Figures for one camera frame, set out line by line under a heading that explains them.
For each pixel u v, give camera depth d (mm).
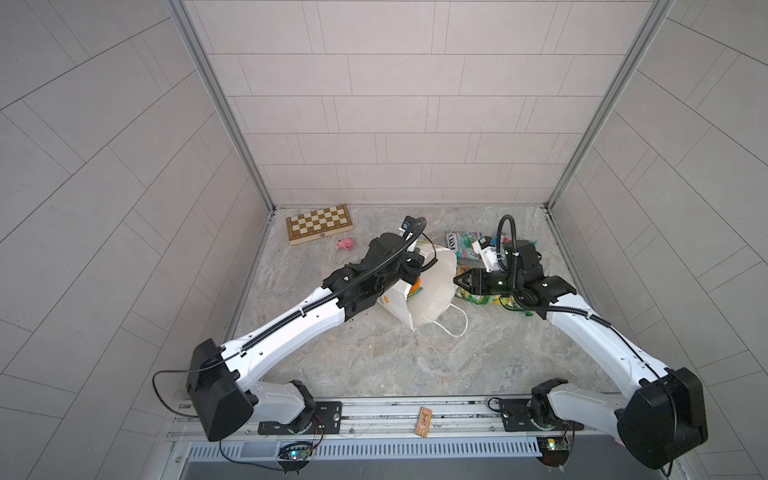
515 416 708
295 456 642
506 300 671
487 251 714
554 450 680
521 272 599
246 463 654
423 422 701
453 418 723
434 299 843
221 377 377
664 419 373
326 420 711
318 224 1080
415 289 874
